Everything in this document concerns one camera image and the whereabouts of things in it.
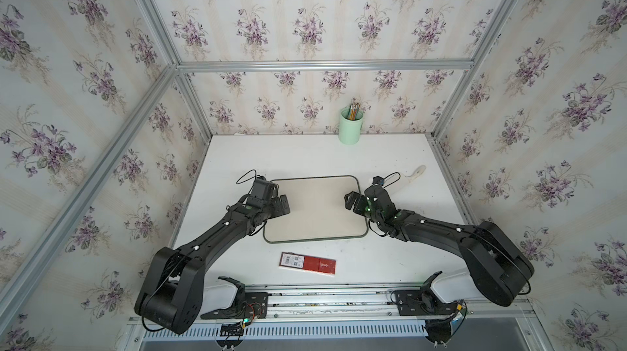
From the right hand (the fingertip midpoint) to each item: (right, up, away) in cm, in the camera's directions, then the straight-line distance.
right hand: (354, 201), depth 90 cm
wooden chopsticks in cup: (+3, +37, +19) cm, 42 cm away
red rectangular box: (-17, -19, -10) cm, 27 cm away
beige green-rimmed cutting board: (-14, -5, +8) cm, 17 cm away
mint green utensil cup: (+2, +29, +24) cm, 38 cm away
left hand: (-27, -2, -2) cm, 28 cm away
